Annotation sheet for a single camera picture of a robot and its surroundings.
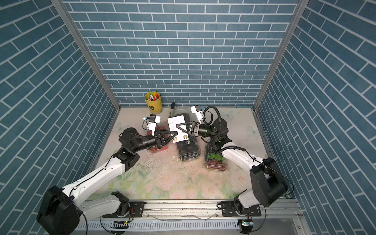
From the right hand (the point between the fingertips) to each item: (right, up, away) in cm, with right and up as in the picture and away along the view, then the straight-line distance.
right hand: (180, 130), depth 65 cm
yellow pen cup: (-25, +20, +44) cm, 54 cm away
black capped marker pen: (-11, +15, +51) cm, 54 cm away
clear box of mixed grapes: (+18, -20, +21) cm, 34 cm away
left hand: (0, -3, 0) cm, 3 cm away
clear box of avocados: (+3, -14, +25) cm, 29 cm away
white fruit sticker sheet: (+1, -3, +1) cm, 3 cm away
